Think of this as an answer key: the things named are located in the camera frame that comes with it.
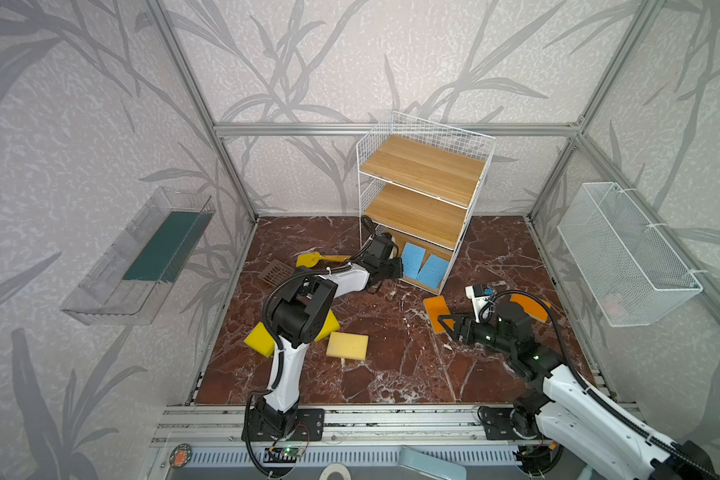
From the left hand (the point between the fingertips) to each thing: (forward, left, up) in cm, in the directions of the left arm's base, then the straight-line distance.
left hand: (406, 257), depth 100 cm
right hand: (-22, -9, +8) cm, 25 cm away
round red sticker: (-54, +56, -5) cm, 78 cm away
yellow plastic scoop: (+2, +33, -5) cm, 34 cm away
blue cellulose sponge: (+2, -2, -3) cm, 4 cm away
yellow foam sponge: (-22, +24, -6) cm, 33 cm away
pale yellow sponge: (-28, +18, -4) cm, 34 cm away
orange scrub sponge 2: (-26, -27, +18) cm, 41 cm away
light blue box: (-56, -2, +1) cm, 56 cm away
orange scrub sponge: (-15, -9, -5) cm, 19 cm away
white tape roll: (-56, +19, -5) cm, 59 cm away
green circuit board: (-54, +31, -6) cm, 62 cm away
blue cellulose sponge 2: (-3, -9, -4) cm, 11 cm away
